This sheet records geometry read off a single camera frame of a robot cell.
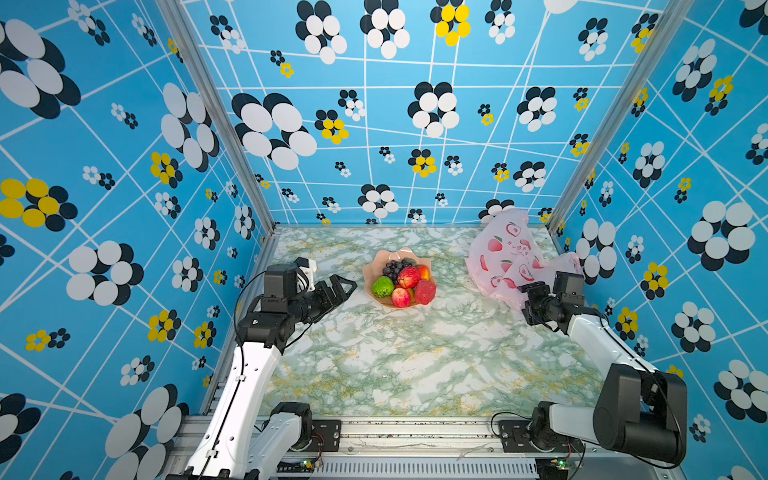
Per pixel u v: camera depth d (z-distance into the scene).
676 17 0.68
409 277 0.91
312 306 0.62
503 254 1.02
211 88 0.81
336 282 0.65
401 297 0.90
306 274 0.59
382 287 0.91
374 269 1.02
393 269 0.96
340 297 0.64
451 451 0.72
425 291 0.89
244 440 0.40
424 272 0.97
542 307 0.75
